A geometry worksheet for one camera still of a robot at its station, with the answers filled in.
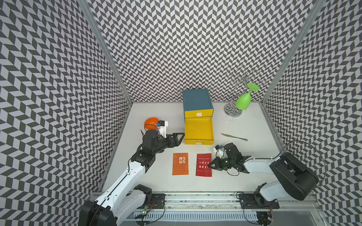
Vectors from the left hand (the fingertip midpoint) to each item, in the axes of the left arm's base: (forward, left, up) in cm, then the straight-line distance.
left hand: (179, 136), depth 77 cm
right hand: (-12, -17, -19) cm, 28 cm away
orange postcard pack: (-8, 0, -20) cm, 22 cm away
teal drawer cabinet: (+26, -10, +3) cm, 28 cm away
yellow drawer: (+10, -12, -10) cm, 19 cm away
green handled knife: (+10, -46, -22) cm, 52 cm away
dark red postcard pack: (-11, -13, -19) cm, 26 cm away
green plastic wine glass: (+21, -39, +5) cm, 45 cm away
